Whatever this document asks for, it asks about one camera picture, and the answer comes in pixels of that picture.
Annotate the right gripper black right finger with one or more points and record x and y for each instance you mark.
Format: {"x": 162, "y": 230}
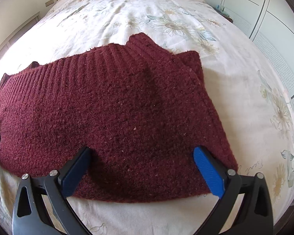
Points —
{"x": 255, "y": 215}

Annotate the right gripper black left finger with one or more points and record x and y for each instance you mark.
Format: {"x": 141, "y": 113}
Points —
{"x": 41, "y": 205}

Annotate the dark red knitted sweater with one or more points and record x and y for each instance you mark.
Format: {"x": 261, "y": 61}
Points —
{"x": 141, "y": 109}

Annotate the white floral bed duvet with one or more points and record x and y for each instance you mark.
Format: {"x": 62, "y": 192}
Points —
{"x": 251, "y": 101}

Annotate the wooden bedside table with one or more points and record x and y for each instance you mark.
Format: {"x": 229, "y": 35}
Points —
{"x": 224, "y": 14}

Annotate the white louvered wardrobe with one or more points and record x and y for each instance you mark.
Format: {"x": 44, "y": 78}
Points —
{"x": 270, "y": 25}

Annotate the wall socket plate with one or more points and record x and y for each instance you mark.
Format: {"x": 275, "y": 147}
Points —
{"x": 48, "y": 3}

